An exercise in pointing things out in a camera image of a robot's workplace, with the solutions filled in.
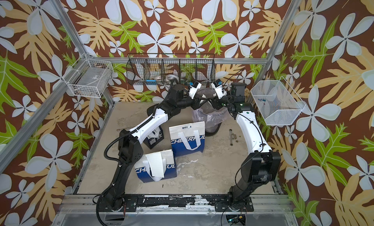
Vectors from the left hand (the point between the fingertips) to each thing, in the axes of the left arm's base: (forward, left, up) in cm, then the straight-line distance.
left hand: (207, 96), depth 80 cm
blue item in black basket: (+21, +36, -6) cm, 42 cm away
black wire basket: (+28, +30, -1) cm, 41 cm away
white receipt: (-35, +26, -10) cm, 44 cm away
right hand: (+1, -3, 0) cm, 3 cm away
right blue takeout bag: (-20, +11, -14) cm, 26 cm away
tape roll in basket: (+22, +23, -4) cm, 32 cm away
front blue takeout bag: (-36, +32, -16) cm, 51 cm away
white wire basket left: (+13, +71, +2) cm, 72 cm away
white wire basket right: (0, -41, -4) cm, 41 cm away
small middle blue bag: (-14, +31, -24) cm, 42 cm away
